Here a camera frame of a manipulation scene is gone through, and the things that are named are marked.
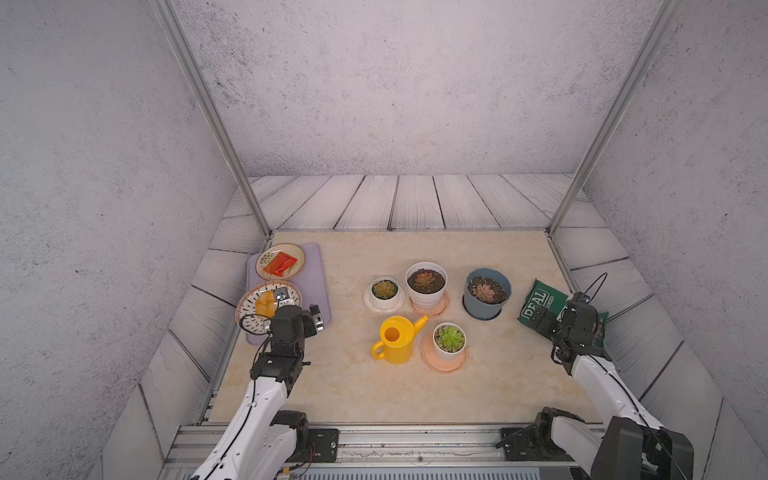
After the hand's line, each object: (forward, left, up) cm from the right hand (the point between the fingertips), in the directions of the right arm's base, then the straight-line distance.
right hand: (553, 316), depth 86 cm
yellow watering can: (-9, +45, +3) cm, 46 cm away
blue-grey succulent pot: (+8, +17, +1) cm, 19 cm away
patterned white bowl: (+6, +93, -4) cm, 93 cm away
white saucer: (+6, +48, -7) cm, 49 cm away
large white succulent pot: (+11, +36, +2) cm, 37 cm away
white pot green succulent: (-8, +31, +2) cm, 32 cm away
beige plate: (+31, +86, -4) cm, 91 cm away
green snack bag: (+7, -2, -7) cm, 10 cm away
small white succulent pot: (+9, +48, 0) cm, 49 cm away
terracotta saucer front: (-7, +36, -8) cm, 37 cm away
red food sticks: (+24, +87, -4) cm, 90 cm away
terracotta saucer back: (+6, +33, -8) cm, 35 cm away
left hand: (-1, +71, +6) cm, 71 cm away
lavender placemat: (+17, +74, -7) cm, 76 cm away
